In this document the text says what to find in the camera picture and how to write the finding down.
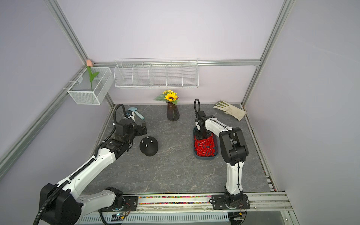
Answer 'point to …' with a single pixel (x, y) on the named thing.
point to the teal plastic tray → (195, 130)
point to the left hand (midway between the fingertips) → (138, 123)
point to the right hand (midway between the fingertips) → (201, 136)
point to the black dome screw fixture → (148, 146)
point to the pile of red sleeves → (205, 147)
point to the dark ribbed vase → (173, 114)
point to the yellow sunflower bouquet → (168, 95)
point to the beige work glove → (229, 109)
